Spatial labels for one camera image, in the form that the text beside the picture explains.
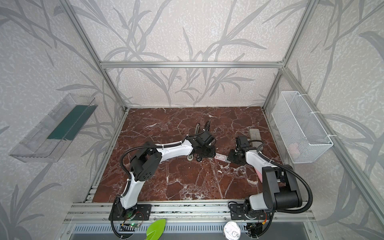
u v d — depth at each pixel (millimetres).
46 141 636
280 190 428
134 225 703
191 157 918
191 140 714
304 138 603
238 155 684
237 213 729
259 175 848
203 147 743
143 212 730
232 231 642
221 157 927
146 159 568
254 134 1017
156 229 693
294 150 724
